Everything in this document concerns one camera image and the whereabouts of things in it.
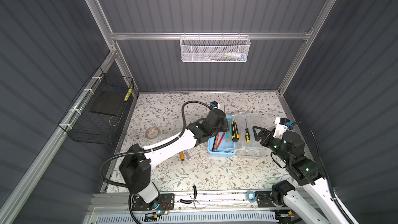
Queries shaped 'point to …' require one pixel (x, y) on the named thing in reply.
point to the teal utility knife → (229, 134)
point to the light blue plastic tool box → (223, 144)
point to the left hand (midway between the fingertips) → (227, 120)
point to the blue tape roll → (251, 196)
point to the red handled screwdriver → (247, 134)
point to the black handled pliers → (193, 200)
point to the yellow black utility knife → (235, 131)
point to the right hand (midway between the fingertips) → (259, 130)
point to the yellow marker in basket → (128, 94)
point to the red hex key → (220, 140)
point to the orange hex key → (216, 140)
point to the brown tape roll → (152, 132)
